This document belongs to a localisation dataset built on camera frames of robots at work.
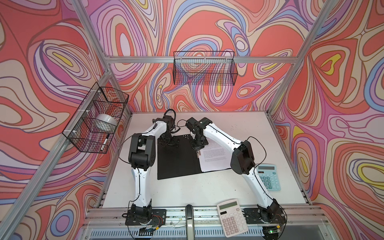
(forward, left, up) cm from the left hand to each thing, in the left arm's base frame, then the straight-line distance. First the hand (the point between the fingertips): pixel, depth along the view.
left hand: (173, 144), depth 100 cm
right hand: (-8, -17, +4) cm, 19 cm away
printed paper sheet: (-10, -27, 0) cm, 29 cm away
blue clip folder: (-11, -5, 0) cm, 12 cm away
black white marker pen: (-13, +30, +24) cm, 41 cm away
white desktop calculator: (-43, -33, +1) cm, 54 cm away
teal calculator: (-21, -58, +1) cm, 62 cm away
